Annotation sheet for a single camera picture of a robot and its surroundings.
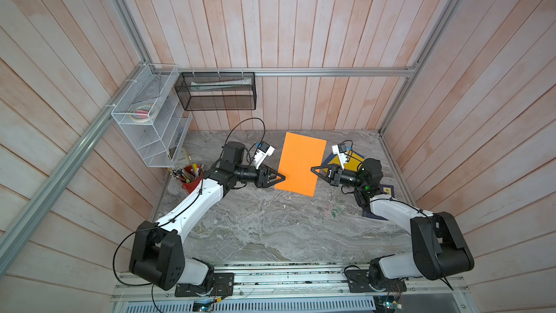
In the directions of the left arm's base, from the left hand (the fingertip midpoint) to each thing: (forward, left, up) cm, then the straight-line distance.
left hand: (280, 179), depth 74 cm
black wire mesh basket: (+49, +30, +2) cm, 58 cm away
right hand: (+4, -12, 0) cm, 12 cm away
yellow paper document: (+3, -24, +6) cm, 25 cm away
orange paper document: (+8, -7, +5) cm, 11 cm away
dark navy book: (+8, -49, -21) cm, 54 cm away
